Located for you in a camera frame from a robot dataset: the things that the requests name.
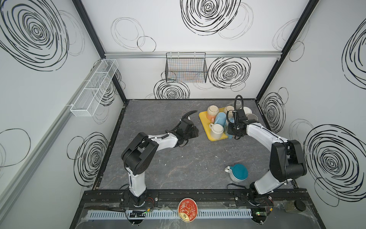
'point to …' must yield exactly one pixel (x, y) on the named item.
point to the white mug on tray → (247, 110)
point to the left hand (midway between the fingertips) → (198, 130)
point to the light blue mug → (220, 119)
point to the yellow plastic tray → (206, 122)
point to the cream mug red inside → (216, 130)
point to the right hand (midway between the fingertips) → (229, 130)
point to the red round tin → (188, 210)
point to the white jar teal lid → (238, 172)
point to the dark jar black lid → (291, 206)
